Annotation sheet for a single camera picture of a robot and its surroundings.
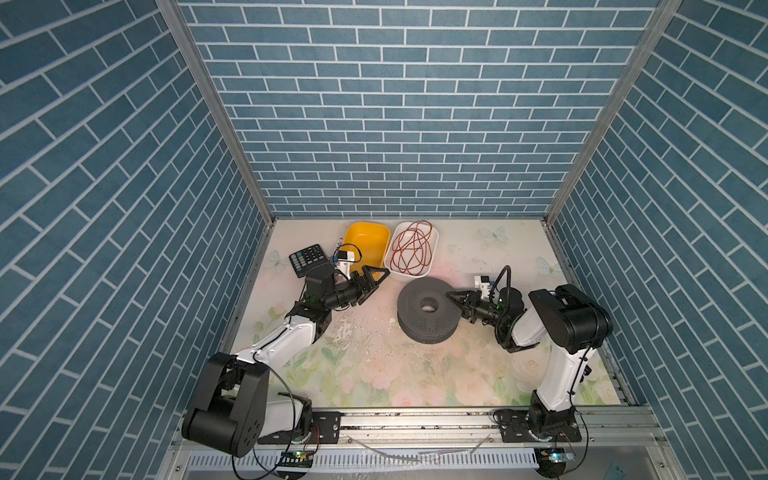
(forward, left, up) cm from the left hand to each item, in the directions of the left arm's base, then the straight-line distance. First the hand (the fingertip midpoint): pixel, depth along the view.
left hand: (384, 280), depth 80 cm
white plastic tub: (+26, -18, -13) cm, 34 cm away
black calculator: (+20, +28, -17) cm, 39 cm away
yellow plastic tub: (+30, +5, -18) cm, 36 cm away
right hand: (+1, -19, -11) cm, 22 cm away
